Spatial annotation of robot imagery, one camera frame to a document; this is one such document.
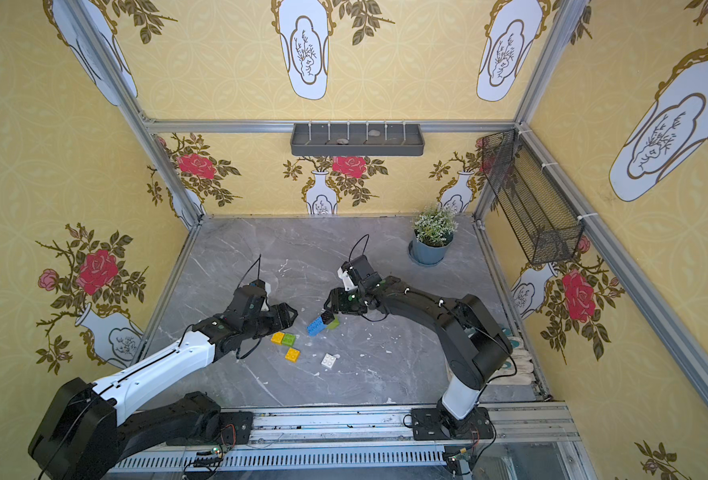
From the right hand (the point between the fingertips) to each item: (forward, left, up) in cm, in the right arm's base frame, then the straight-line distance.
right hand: (330, 311), depth 87 cm
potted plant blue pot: (+23, -28, -1) cm, 36 cm away
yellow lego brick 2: (-11, +10, -5) cm, 16 cm away
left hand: (-2, +10, +1) cm, 10 cm away
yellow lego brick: (-6, +15, -5) cm, 17 cm away
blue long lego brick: (-3, +4, -4) cm, 7 cm away
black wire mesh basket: (+19, -60, +17) cm, 65 cm away
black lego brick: (-2, +1, 0) cm, 2 cm away
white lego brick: (-12, 0, -6) cm, 13 cm away
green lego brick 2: (-7, +12, -6) cm, 15 cm away
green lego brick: (-2, -1, -4) cm, 5 cm away
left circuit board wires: (-36, +26, -8) cm, 45 cm away
